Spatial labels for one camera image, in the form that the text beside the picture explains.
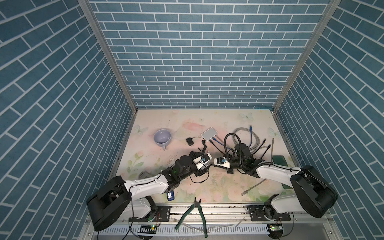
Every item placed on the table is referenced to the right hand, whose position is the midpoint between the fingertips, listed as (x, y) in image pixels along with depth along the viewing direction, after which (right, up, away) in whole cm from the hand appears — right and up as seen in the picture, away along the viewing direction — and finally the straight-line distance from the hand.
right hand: (214, 161), depth 85 cm
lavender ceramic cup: (-34, +12, +15) cm, 39 cm away
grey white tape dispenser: (-40, -8, -1) cm, 41 cm away
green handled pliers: (-10, -20, -8) cm, 24 cm away
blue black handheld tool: (-24, -16, -8) cm, 30 cm away
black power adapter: (-15, +9, +14) cm, 23 cm away
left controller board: (-34, -30, -13) cm, 47 cm away
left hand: (-5, +3, -5) cm, 7 cm away
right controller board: (+29, -30, -11) cm, 43 cm away
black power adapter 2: (-12, +1, +12) cm, 17 cm away
